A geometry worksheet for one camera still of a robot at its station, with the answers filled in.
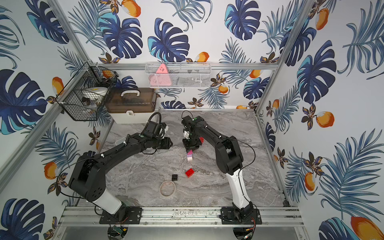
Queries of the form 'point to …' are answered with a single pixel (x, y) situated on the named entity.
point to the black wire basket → (70, 98)
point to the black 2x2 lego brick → (174, 177)
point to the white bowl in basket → (96, 92)
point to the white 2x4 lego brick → (189, 158)
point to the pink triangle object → (160, 80)
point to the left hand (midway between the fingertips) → (170, 141)
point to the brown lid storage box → (135, 105)
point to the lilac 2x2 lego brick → (189, 155)
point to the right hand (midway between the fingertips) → (189, 149)
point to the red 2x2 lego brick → (189, 172)
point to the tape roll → (167, 188)
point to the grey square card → (120, 141)
